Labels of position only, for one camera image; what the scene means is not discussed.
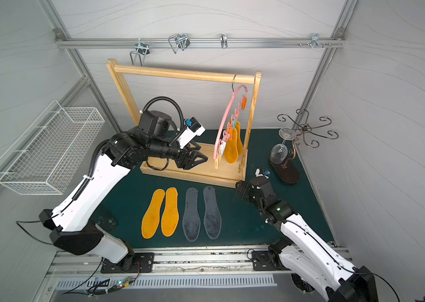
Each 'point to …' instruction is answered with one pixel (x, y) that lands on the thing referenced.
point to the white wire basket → (46, 155)
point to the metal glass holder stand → (285, 170)
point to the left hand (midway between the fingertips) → (201, 152)
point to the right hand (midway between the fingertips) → (245, 185)
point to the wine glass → (279, 152)
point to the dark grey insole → (212, 222)
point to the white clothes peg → (222, 147)
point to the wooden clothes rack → (229, 174)
